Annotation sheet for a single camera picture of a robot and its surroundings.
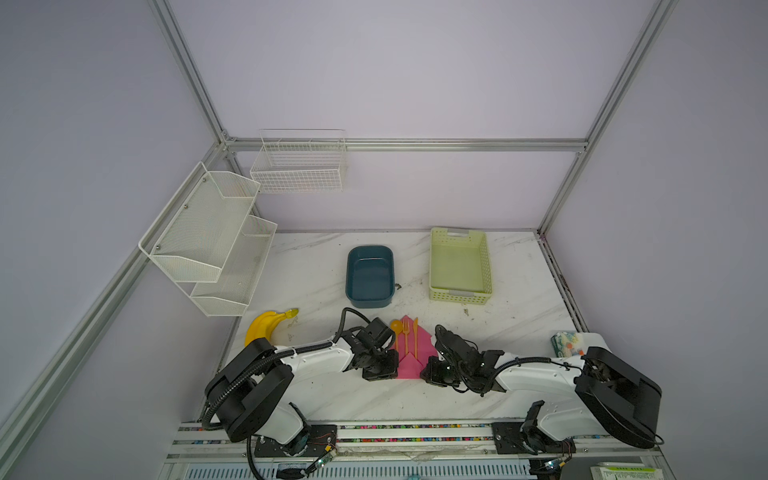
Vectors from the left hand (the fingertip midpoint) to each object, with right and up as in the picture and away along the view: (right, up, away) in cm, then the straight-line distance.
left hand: (396, 376), depth 83 cm
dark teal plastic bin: (-9, +27, +21) cm, 35 cm away
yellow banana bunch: (-41, +13, +6) cm, 43 cm away
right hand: (+6, 0, 0) cm, 6 cm away
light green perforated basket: (+24, +30, +28) cm, 48 cm away
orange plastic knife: (+6, +9, +9) cm, 14 cm away
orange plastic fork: (+3, +12, +10) cm, 16 cm away
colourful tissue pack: (+49, +8, +2) cm, 50 cm away
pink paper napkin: (+4, +2, +2) cm, 4 cm away
